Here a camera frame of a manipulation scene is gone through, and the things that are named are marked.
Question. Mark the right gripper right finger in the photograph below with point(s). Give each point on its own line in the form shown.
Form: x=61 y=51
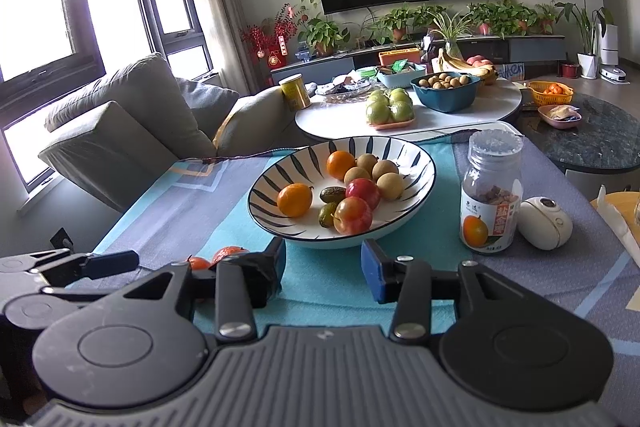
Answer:
x=405 y=281

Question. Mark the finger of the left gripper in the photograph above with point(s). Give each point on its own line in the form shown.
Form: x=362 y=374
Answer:
x=107 y=265

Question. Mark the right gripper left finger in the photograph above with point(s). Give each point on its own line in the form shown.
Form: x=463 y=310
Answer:
x=246 y=282

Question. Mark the tangerine with stem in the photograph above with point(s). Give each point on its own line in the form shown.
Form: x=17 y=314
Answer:
x=198 y=263

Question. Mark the red yellow plum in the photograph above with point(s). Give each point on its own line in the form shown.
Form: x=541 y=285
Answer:
x=352 y=216

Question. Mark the small orange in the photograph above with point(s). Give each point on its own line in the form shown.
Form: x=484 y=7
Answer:
x=294 y=200
x=338 y=163

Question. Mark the dark green fruit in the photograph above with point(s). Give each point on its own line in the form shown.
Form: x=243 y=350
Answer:
x=326 y=215

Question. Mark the small green fruit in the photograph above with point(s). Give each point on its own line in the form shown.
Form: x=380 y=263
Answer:
x=333 y=194

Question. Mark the blue grey tablecloth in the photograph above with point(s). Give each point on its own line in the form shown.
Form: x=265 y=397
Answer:
x=194 y=209

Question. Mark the grey sofa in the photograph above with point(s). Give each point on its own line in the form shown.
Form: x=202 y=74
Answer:
x=115 y=137

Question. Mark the clear jar orange label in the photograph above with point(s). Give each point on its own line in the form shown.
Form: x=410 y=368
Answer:
x=491 y=191

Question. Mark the white blue striped bowl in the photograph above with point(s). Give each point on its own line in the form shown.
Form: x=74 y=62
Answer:
x=308 y=166

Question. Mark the white egg-shaped device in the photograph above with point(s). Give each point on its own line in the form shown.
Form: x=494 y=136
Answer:
x=543 y=223

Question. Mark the white round coffee table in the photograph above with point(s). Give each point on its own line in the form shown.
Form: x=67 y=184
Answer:
x=326 y=121

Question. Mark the green apples on plate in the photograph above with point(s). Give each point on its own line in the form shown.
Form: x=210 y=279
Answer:
x=387 y=108

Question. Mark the blue bowl of longans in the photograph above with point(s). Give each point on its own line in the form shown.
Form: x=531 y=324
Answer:
x=433 y=94

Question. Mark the yellow tin can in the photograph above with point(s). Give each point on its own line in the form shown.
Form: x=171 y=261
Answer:
x=295 y=92

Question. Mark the light blue snack tray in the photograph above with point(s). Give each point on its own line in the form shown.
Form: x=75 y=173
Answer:
x=394 y=80

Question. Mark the banana bunch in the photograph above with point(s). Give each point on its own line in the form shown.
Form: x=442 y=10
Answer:
x=443 y=62

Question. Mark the dark marble round table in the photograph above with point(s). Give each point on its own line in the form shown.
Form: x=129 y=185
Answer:
x=606 y=140

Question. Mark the pink dish with snacks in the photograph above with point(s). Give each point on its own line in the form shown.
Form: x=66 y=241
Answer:
x=564 y=116

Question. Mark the orange basket with oranges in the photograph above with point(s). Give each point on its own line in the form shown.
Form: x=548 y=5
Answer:
x=550 y=93

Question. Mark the red flower decoration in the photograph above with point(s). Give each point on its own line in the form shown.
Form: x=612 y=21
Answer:
x=269 y=40

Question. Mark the potted green plant left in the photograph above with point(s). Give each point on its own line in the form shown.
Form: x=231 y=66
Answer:
x=324 y=36

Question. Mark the tall plant white pot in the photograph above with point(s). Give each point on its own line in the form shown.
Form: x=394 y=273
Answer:
x=592 y=25

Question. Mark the white air purifier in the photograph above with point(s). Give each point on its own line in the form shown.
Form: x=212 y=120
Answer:
x=608 y=45

